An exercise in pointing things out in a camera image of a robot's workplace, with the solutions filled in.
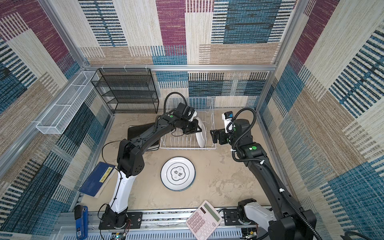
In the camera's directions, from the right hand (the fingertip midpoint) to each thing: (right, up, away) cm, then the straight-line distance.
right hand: (219, 131), depth 77 cm
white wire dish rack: (-19, +9, -3) cm, 21 cm away
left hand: (-7, +1, +11) cm, 13 cm away
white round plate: (-8, -4, +13) cm, 16 cm away
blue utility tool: (-67, -40, -4) cm, 78 cm away
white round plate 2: (-22, -25, +10) cm, 35 cm away
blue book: (-67, -27, +9) cm, 73 cm away
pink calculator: (-8, -42, -5) cm, 43 cm away
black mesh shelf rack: (-61, +28, +32) cm, 74 cm away
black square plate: (-52, 0, +23) cm, 57 cm away
